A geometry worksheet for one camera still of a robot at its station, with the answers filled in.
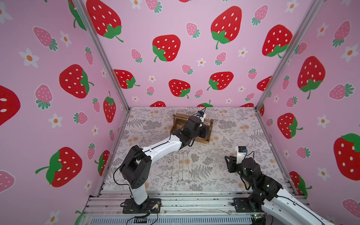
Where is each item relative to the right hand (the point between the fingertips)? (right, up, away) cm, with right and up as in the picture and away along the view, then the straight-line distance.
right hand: (229, 156), depth 79 cm
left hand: (-11, +17, +5) cm, 21 cm away
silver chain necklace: (-29, -7, +12) cm, 32 cm away
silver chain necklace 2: (-27, -14, +7) cm, 31 cm away
